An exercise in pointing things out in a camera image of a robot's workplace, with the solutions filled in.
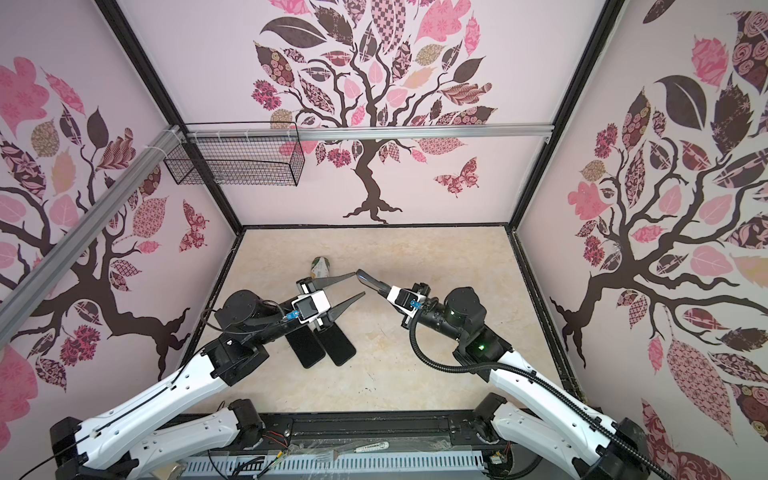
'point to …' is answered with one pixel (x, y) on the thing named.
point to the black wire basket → (241, 153)
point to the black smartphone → (336, 344)
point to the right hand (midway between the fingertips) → (386, 284)
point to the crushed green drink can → (320, 267)
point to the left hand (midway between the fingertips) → (359, 283)
